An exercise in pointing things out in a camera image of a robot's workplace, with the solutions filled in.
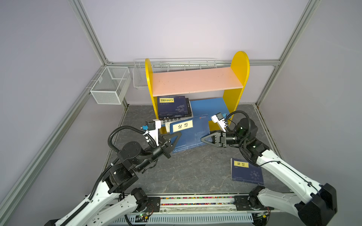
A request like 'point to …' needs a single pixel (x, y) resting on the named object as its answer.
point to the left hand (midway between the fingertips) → (180, 136)
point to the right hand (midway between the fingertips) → (200, 142)
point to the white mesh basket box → (111, 86)
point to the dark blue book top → (173, 107)
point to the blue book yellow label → (243, 171)
